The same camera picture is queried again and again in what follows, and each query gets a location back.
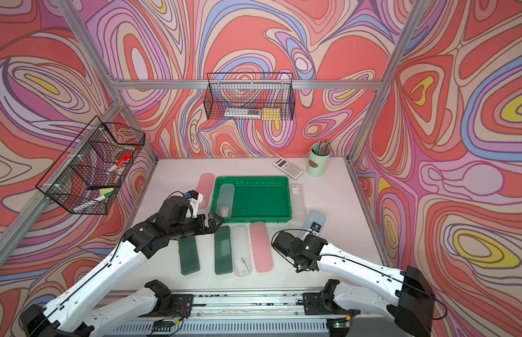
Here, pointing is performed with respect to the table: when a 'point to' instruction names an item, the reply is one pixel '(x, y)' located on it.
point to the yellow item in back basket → (271, 114)
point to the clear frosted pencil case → (225, 201)
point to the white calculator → (288, 168)
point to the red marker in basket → (126, 157)
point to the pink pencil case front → (260, 243)
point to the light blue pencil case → (316, 217)
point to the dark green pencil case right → (223, 258)
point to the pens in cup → (323, 147)
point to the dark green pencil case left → (189, 253)
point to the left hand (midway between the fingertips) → (217, 221)
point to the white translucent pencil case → (241, 250)
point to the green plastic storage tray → (252, 199)
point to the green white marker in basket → (92, 202)
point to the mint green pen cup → (316, 163)
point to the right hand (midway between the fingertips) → (299, 256)
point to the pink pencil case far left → (205, 187)
